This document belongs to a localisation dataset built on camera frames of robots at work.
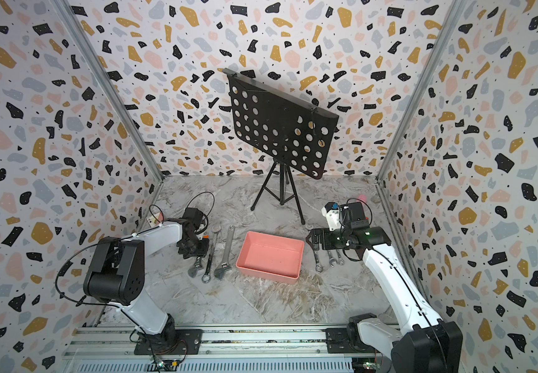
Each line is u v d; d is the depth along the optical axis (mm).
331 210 715
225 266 898
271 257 925
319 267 904
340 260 923
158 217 1038
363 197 1107
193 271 895
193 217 799
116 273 471
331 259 928
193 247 816
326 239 688
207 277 879
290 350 731
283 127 731
